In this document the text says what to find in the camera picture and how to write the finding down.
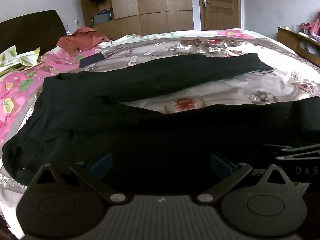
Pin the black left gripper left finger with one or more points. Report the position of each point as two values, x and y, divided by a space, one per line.
102 175

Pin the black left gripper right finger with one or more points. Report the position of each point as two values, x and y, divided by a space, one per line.
225 185

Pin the black pants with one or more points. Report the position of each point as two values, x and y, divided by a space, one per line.
79 116

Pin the floral satin bedspread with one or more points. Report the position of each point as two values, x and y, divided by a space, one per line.
57 204

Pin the pink floral bed sheet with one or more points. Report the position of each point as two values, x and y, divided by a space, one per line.
17 87

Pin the black smartphone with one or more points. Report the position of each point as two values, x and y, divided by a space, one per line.
87 61

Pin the wooden side desk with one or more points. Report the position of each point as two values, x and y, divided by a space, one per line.
302 46

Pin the red-orange crumpled garment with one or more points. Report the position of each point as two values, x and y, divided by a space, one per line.
82 39

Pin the green white patterned cloth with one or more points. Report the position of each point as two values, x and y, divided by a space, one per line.
11 61

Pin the pink clutter on desk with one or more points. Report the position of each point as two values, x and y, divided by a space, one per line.
311 28

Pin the dark wooden headboard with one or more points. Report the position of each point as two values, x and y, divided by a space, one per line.
28 32

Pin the grey bag in wardrobe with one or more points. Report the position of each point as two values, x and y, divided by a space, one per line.
103 16

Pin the brown wooden wardrobe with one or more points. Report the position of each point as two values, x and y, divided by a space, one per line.
141 17

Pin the brown wooden door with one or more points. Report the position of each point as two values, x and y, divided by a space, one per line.
221 14

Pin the silver door handle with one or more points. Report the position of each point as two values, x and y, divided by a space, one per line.
206 3

